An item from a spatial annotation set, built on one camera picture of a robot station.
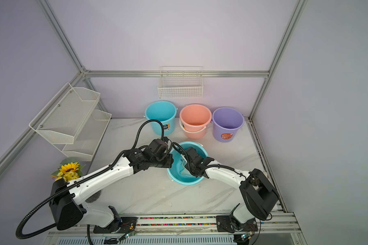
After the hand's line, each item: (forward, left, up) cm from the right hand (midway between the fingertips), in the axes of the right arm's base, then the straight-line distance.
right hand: (195, 160), depth 90 cm
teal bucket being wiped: (-6, +10, -3) cm, 12 cm away
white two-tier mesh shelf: (+18, +72, +17) cm, 76 cm away
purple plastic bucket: (+26, -22, +6) cm, 35 cm away
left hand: (-7, +12, +10) cm, 17 cm away
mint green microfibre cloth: (-6, +7, +1) cm, 9 cm away
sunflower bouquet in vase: (-13, +58, +17) cm, 62 cm away
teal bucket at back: (+33, +21, +11) cm, 40 cm away
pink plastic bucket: (+23, 0, +10) cm, 26 cm away
